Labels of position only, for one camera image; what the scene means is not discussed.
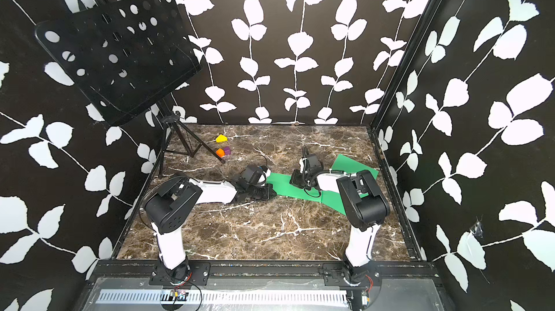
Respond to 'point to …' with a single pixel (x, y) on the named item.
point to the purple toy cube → (227, 150)
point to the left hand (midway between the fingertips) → (279, 191)
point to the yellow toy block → (221, 138)
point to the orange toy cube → (220, 152)
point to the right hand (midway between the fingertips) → (288, 177)
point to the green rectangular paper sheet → (280, 183)
